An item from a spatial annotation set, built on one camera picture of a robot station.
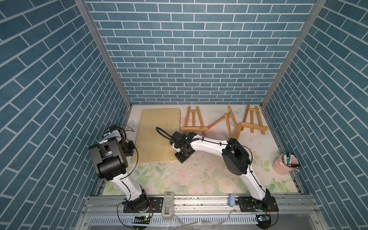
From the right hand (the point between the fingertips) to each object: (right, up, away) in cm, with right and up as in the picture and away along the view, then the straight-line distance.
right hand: (180, 160), depth 90 cm
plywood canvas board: (-14, +19, -9) cm, 25 cm away
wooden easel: (+9, +19, +14) cm, 25 cm away
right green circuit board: (+44, -24, -18) cm, 53 cm away
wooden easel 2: (+51, +21, +13) cm, 57 cm away
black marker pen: (+63, +1, -13) cm, 65 cm away
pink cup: (+57, -1, -10) cm, 58 cm away
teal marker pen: (+62, +4, -9) cm, 63 cm away
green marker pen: (+61, +4, -9) cm, 61 cm away
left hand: (-30, +5, +2) cm, 31 cm away
